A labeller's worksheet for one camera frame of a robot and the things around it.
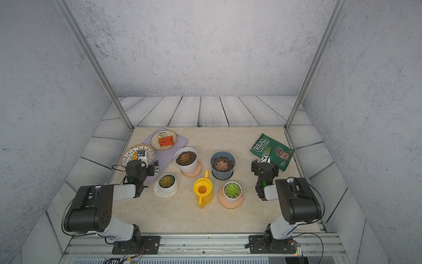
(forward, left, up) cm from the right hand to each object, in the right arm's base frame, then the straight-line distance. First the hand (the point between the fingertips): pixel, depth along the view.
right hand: (267, 160), depth 93 cm
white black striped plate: (+8, +84, -4) cm, 85 cm away
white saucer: (-17, +59, -6) cm, 62 cm away
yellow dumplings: (+5, +79, -3) cm, 79 cm away
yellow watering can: (-19, +35, +4) cm, 40 cm away
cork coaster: (-4, +40, -7) cm, 40 cm away
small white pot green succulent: (-19, +21, +3) cm, 28 cm away
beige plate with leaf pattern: (+17, +70, -5) cm, 72 cm away
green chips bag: (+8, -11, -6) cm, 15 cm away
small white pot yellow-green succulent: (-14, +54, +1) cm, 55 cm away
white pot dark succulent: (-1, +45, +3) cm, 45 cm away
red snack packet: (+19, +63, -5) cm, 66 cm away
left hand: (-1, +66, +1) cm, 66 cm away
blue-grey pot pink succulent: (-5, +25, +3) cm, 26 cm away
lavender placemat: (+9, +63, -10) cm, 64 cm away
